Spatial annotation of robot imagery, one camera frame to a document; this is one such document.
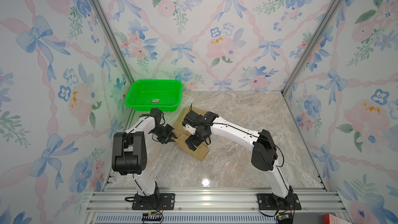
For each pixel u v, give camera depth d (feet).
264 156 1.81
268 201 2.40
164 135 2.60
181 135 2.96
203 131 2.03
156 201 2.20
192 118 2.22
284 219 2.38
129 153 1.55
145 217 2.40
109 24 2.76
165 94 3.85
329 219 2.20
